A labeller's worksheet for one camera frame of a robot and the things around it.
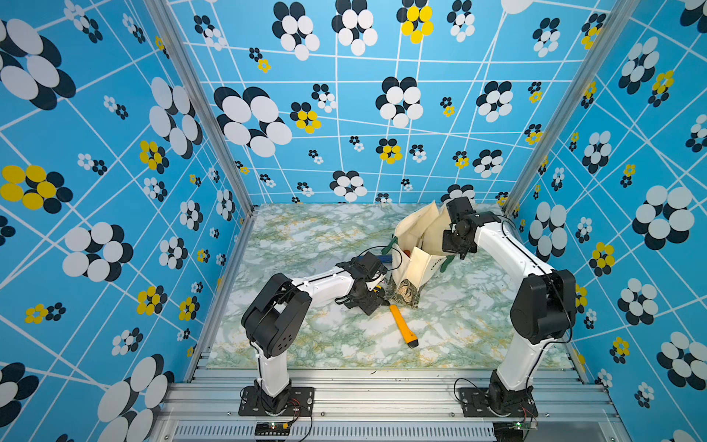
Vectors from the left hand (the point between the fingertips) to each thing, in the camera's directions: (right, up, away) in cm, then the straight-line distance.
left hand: (368, 294), depth 93 cm
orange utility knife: (+13, -12, -9) cm, 19 cm away
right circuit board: (+37, -30, -24) cm, 53 cm away
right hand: (+30, +17, -1) cm, 35 cm away
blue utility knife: (+5, +13, -3) cm, 14 cm away
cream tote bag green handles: (+15, +16, -12) cm, 25 cm away
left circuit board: (-26, -31, -21) cm, 46 cm away
